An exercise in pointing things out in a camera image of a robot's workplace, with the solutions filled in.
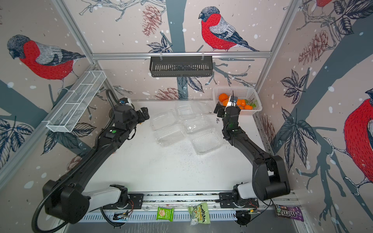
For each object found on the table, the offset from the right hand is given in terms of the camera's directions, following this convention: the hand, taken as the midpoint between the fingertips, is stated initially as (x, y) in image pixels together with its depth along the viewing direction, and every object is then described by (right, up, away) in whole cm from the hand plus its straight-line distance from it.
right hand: (226, 102), depth 86 cm
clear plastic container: (-11, -26, +10) cm, 30 cm away
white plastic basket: (+25, +4, +29) cm, 39 cm away
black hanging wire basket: (-29, +28, +21) cm, 46 cm away
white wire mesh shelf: (-85, -9, -14) cm, 87 cm away
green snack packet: (-33, -56, -16) cm, 67 cm away
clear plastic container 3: (-18, -9, +22) cm, 30 cm away
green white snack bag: (-17, -56, -17) cm, 61 cm away
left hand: (-49, -3, -6) cm, 49 cm away
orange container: (+6, +2, +25) cm, 26 cm away
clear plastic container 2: (-37, -19, +14) cm, 44 cm away
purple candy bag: (+25, -55, -16) cm, 62 cm away
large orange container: (+5, +7, +30) cm, 31 cm away
